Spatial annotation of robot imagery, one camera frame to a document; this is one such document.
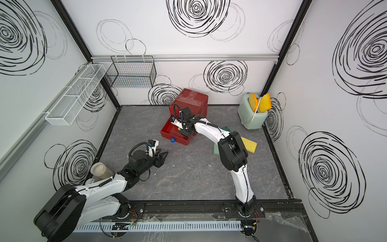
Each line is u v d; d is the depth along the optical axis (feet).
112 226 2.31
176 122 2.78
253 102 3.10
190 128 2.28
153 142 2.42
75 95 2.53
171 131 3.32
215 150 3.07
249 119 3.14
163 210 2.48
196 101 3.07
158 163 2.48
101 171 2.52
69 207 1.36
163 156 2.60
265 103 3.12
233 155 1.75
